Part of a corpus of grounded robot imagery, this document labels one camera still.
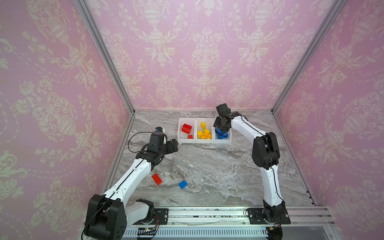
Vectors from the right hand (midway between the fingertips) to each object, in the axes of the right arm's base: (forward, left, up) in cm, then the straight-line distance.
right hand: (218, 124), depth 102 cm
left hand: (-18, +29, +6) cm, 35 cm away
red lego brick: (+1, +22, -5) cm, 22 cm away
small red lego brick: (-5, +19, -7) cm, 21 cm away
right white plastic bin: (-9, +3, -5) cm, 11 cm away
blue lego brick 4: (-36, +24, -9) cm, 44 cm away
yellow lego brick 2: (-4, +13, -5) cm, 14 cm away
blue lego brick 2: (-5, -5, -6) cm, 9 cm away
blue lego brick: (-5, 0, -2) cm, 5 cm away
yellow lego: (+4, +10, -5) cm, 12 cm away
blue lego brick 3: (-6, -1, -5) cm, 8 cm away
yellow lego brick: (-1, +7, -5) cm, 9 cm away
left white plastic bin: (-4, +25, -8) cm, 26 cm away
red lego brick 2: (-33, +39, -7) cm, 52 cm away
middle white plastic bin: (+6, +5, -9) cm, 12 cm away
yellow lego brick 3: (-6, +9, -5) cm, 11 cm away
